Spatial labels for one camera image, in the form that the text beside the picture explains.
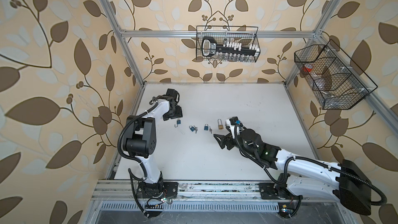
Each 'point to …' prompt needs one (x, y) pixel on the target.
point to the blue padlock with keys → (192, 128)
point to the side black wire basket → (337, 83)
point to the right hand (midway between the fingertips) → (220, 132)
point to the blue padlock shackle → (206, 127)
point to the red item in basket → (307, 68)
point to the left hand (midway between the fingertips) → (176, 114)
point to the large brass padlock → (220, 126)
